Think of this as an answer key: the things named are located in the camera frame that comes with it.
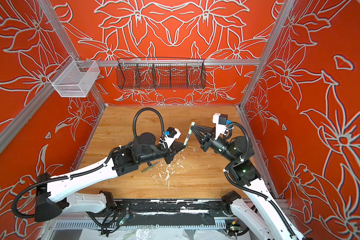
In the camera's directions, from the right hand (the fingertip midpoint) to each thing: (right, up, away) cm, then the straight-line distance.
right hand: (191, 127), depth 56 cm
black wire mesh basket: (-35, +35, +44) cm, 66 cm away
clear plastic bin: (-71, +29, +36) cm, 85 cm away
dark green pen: (-16, -15, +1) cm, 22 cm away
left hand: (-3, -7, +7) cm, 10 cm away
